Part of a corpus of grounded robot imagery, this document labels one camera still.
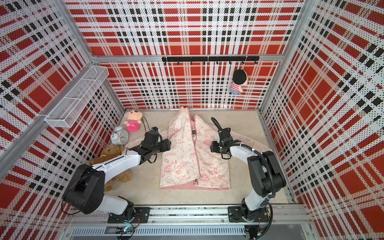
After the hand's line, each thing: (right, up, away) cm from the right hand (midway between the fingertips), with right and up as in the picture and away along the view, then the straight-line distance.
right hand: (215, 147), depth 94 cm
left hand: (-30, +3, -2) cm, 30 cm away
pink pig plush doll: (-59, +20, +15) cm, 63 cm away
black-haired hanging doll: (+16, +44, -1) cm, 47 cm away
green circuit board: (-44, -35, -25) cm, 62 cm away
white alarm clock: (-61, +7, -1) cm, 61 cm away
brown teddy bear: (-63, -2, -8) cm, 63 cm away
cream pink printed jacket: (-16, -10, -3) cm, 19 cm away
